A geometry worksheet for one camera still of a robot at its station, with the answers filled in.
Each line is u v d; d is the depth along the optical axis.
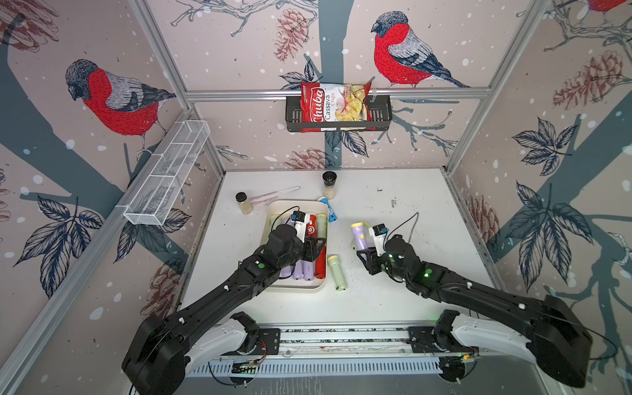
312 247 0.68
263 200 1.10
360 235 0.80
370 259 0.70
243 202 1.01
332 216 1.01
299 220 0.70
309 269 0.85
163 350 0.39
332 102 0.87
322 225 0.97
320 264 0.86
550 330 0.40
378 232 0.71
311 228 0.96
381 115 0.95
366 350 0.73
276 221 1.01
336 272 0.86
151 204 0.71
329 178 1.04
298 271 0.85
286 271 0.87
